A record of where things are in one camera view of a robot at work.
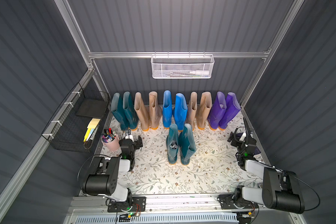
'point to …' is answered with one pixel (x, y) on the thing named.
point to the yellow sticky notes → (92, 125)
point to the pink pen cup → (110, 139)
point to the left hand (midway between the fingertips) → (133, 137)
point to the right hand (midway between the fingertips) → (241, 134)
